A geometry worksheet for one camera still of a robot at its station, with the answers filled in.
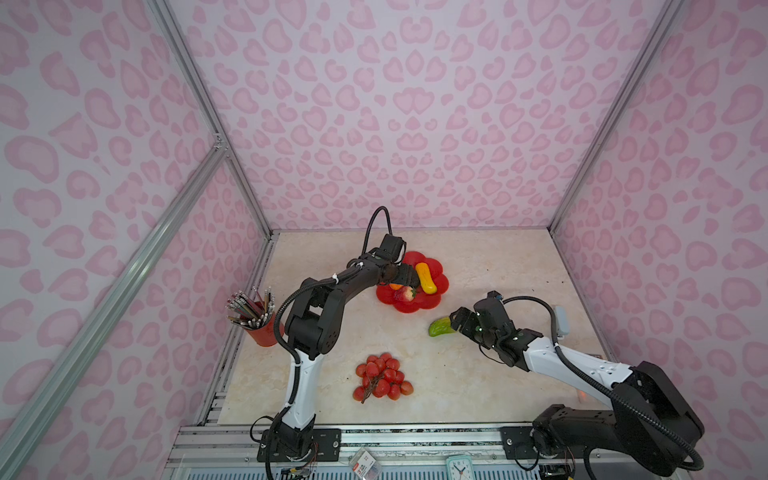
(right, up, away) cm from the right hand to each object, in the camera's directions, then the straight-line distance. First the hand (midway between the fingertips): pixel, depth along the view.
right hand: (459, 319), depth 87 cm
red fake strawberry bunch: (-22, -14, -8) cm, 27 cm away
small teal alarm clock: (-4, -30, -18) cm, 35 cm away
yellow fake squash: (-8, +10, +13) cm, 18 cm away
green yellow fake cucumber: (-5, -3, +3) cm, 6 cm away
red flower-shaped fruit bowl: (-10, +4, +13) cm, 17 cm away
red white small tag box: (-26, -30, -18) cm, 43 cm away
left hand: (-16, +14, +13) cm, 25 cm away
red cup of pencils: (-58, +2, -2) cm, 59 cm away
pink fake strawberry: (-15, +6, +10) cm, 19 cm away
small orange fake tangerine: (-18, +8, +13) cm, 24 cm away
